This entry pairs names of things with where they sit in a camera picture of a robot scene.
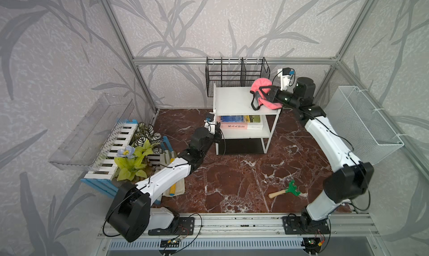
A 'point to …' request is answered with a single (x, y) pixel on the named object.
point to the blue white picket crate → (100, 175)
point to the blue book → (233, 118)
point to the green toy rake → (291, 188)
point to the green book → (256, 118)
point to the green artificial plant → (131, 159)
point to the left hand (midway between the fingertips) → (218, 122)
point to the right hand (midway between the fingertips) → (261, 87)
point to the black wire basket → (234, 71)
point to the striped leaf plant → (144, 132)
